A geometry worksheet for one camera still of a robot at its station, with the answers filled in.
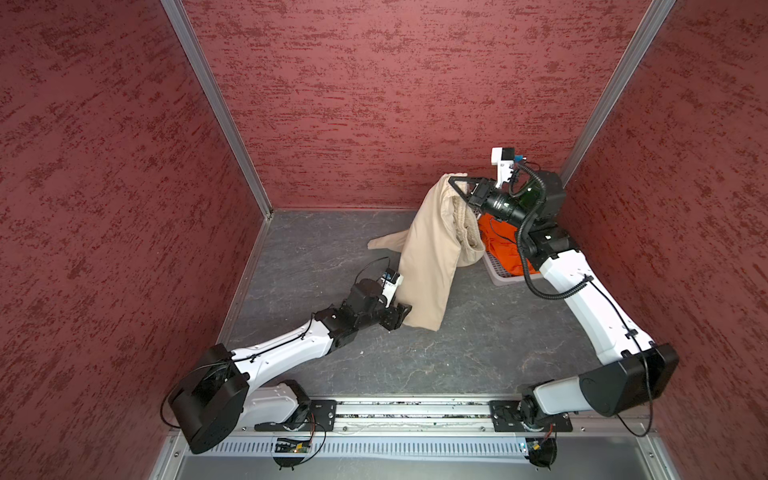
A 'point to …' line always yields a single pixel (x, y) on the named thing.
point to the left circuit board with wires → (290, 452)
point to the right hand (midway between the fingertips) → (445, 186)
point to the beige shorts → (442, 234)
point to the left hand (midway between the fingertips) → (401, 308)
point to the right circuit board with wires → (542, 451)
